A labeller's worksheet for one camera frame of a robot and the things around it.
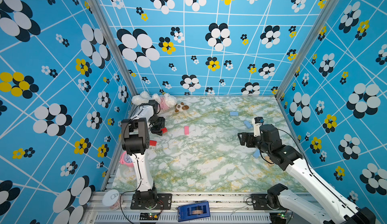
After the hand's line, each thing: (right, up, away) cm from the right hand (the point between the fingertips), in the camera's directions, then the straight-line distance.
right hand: (247, 133), depth 79 cm
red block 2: (-55, -9, +17) cm, 59 cm away
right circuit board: (+11, -38, -8) cm, 41 cm away
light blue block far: (0, +10, +30) cm, 32 cm away
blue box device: (-28, -33, -12) cm, 45 cm away
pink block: (-34, -1, +23) cm, 41 cm away
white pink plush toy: (-49, +18, +25) cm, 58 cm away
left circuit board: (-50, -39, -7) cm, 64 cm away
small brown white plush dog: (-39, +14, +30) cm, 51 cm away
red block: (-49, -1, +20) cm, 53 cm away
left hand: (-48, +1, +22) cm, 53 cm away
